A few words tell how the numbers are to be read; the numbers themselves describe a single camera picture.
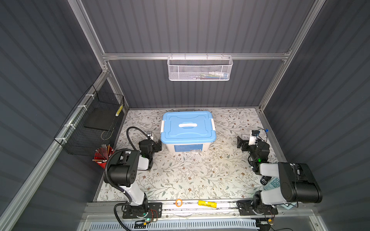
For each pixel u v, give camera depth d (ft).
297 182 1.43
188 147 2.89
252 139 2.63
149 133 2.77
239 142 2.73
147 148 2.46
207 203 2.43
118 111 2.67
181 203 2.49
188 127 2.83
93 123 2.38
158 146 2.99
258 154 2.32
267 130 3.56
